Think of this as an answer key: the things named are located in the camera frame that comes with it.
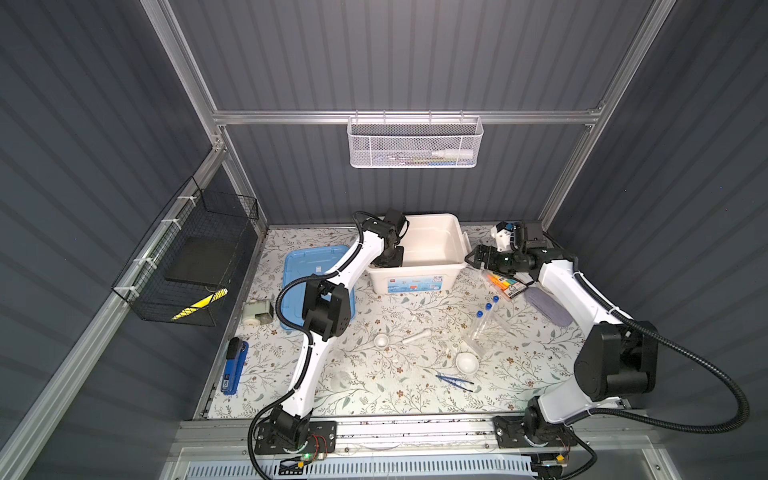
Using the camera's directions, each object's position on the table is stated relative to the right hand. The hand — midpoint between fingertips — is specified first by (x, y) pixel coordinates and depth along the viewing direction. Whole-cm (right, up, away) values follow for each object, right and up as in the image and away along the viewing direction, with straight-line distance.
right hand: (481, 262), depth 87 cm
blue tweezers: (-8, -33, -5) cm, 35 cm away
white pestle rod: (-19, -23, +3) cm, 30 cm away
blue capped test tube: (0, -13, -7) cm, 14 cm away
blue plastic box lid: (-60, -1, +21) cm, 63 cm away
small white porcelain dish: (-30, -24, +1) cm, 38 cm away
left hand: (-26, 0, +12) cm, 29 cm away
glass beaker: (-41, -33, -5) cm, 53 cm away
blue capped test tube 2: (-3, -14, -9) cm, 17 cm away
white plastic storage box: (-10, +4, +22) cm, 25 cm away
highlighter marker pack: (+14, -8, +12) cm, 20 cm away
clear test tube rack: (+3, -22, +4) cm, 23 cm away
